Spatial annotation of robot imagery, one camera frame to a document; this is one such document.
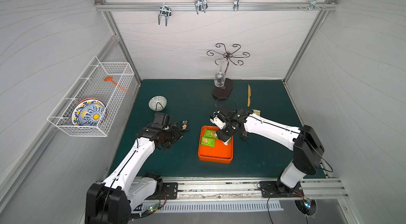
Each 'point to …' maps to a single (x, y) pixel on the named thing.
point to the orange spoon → (110, 79)
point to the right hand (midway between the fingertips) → (221, 133)
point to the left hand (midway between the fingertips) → (181, 137)
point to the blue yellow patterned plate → (88, 112)
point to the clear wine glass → (220, 77)
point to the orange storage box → (220, 153)
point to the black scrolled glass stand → (224, 91)
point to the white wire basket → (95, 86)
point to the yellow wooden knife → (249, 95)
